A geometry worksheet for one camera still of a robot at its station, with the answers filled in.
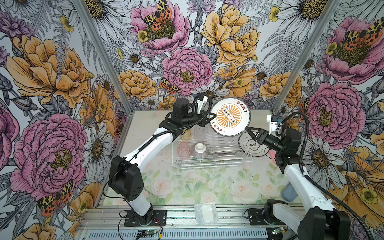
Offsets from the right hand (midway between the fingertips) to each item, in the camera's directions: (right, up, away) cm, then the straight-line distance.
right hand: (246, 133), depth 74 cm
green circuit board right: (+14, -46, -3) cm, 48 cm away
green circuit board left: (-47, -46, -3) cm, 66 cm away
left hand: (-15, +7, 0) cm, 17 cm away
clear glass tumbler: (-22, -1, +22) cm, 31 cm away
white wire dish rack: (-14, -7, +23) cm, 28 cm away
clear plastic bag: (-20, -40, +1) cm, 45 cm away
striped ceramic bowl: (-22, -12, +17) cm, 30 cm away
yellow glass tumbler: (-31, -4, +25) cm, 40 cm away
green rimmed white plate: (+10, -10, +25) cm, 29 cm away
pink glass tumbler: (-31, -11, +13) cm, 36 cm away
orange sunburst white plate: (-8, +8, -1) cm, 11 cm away
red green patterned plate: (-8, -9, +9) cm, 15 cm away
